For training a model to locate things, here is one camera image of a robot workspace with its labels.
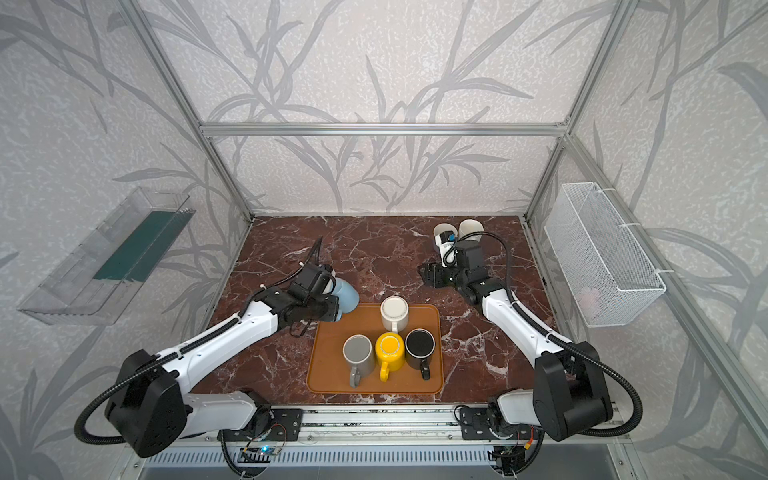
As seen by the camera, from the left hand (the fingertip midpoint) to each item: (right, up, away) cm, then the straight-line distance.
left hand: (340, 299), depth 85 cm
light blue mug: (+2, 0, +2) cm, 3 cm away
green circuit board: (-15, -33, -14) cm, 39 cm away
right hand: (+26, +12, +2) cm, 28 cm away
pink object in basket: (+64, +3, -12) cm, 65 cm away
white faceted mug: (+42, +22, +21) cm, 52 cm away
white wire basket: (+60, +10, -23) cm, 66 cm away
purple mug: (+32, +21, +21) cm, 43 cm away
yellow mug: (+15, -12, -9) cm, 21 cm away
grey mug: (+7, -12, -9) cm, 16 cm away
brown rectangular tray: (-3, -19, -2) cm, 20 cm away
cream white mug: (+16, -4, +2) cm, 16 cm away
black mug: (+22, -11, -8) cm, 26 cm away
